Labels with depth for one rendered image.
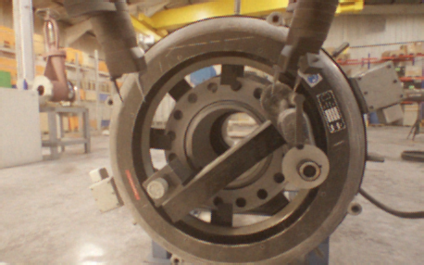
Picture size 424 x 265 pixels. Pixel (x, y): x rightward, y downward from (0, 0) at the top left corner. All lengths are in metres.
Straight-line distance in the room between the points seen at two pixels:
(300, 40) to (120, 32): 0.34
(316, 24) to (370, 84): 0.26
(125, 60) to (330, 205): 0.59
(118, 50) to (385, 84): 0.63
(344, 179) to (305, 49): 0.33
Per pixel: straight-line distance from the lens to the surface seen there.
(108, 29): 0.47
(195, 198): 0.61
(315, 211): 0.64
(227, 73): 0.70
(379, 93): 0.67
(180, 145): 0.74
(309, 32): 0.47
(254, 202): 0.75
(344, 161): 0.62
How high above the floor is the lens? 0.70
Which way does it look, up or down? 4 degrees down
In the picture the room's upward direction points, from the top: 1 degrees counter-clockwise
